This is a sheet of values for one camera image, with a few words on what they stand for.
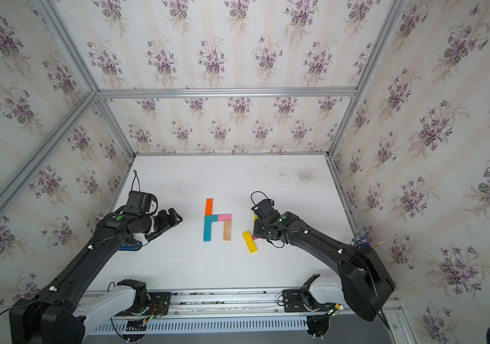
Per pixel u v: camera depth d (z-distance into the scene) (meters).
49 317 0.37
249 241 0.88
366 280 0.41
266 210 0.66
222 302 0.75
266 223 0.64
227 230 0.91
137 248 0.86
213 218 0.94
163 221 0.71
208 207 0.98
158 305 0.72
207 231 0.91
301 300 0.66
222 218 0.94
